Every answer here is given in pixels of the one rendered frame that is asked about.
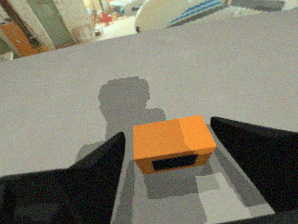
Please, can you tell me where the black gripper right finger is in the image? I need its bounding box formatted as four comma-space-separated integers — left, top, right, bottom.
210, 116, 298, 213

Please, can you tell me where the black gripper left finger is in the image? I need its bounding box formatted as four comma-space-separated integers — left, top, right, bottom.
0, 132, 126, 224

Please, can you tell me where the orange block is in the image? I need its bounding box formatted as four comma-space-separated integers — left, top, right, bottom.
133, 115, 217, 174

